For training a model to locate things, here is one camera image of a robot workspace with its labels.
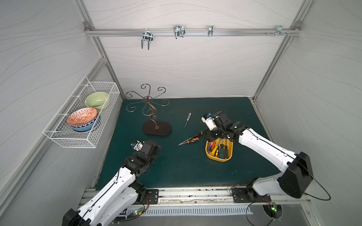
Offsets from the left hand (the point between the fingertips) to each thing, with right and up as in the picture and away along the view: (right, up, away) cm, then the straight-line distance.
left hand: (155, 150), depth 81 cm
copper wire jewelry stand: (-8, +11, +19) cm, 24 cm away
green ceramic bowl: (-30, +29, -8) cm, 42 cm away
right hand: (+29, +10, +1) cm, 31 cm away
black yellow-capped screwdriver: (+43, -4, +5) cm, 43 cm away
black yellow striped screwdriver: (+37, -4, +6) cm, 38 cm away
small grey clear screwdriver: (+19, +16, +26) cm, 37 cm away
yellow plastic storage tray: (+41, +2, +14) cm, 44 cm away
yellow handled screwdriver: (+36, -2, +7) cm, 37 cm away
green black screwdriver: (+41, -3, +7) cm, 41 cm away
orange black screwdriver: (+22, +4, +14) cm, 27 cm away
